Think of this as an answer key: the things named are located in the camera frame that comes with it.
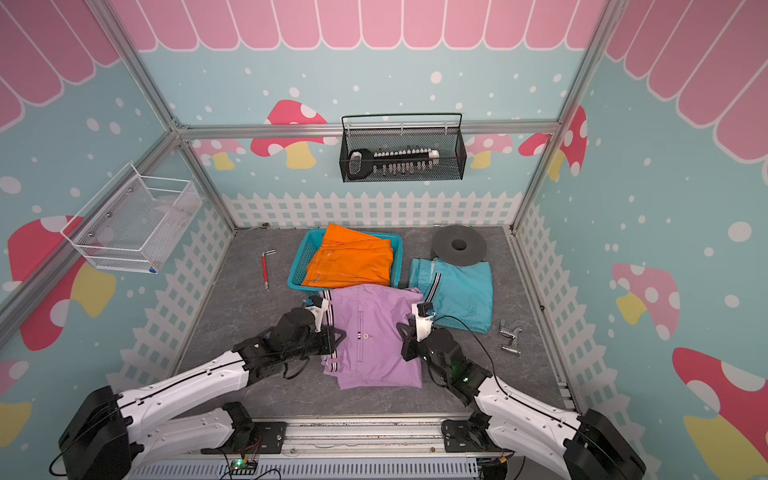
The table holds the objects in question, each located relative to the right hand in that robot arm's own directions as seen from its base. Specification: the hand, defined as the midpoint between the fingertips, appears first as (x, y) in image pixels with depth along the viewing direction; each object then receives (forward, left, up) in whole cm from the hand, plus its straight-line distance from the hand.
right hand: (398, 325), depth 80 cm
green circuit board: (-30, +39, -15) cm, 51 cm away
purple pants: (-6, +8, -6) cm, 12 cm away
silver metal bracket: (-1, -34, -13) cm, 36 cm away
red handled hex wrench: (+30, +49, -13) cm, 59 cm away
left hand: (-3, +15, -2) cm, 15 cm away
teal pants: (+17, -21, -12) cm, 30 cm away
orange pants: (+29, +18, -7) cm, 35 cm away
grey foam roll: (+35, -22, -8) cm, 42 cm away
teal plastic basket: (+32, +30, -5) cm, 45 cm away
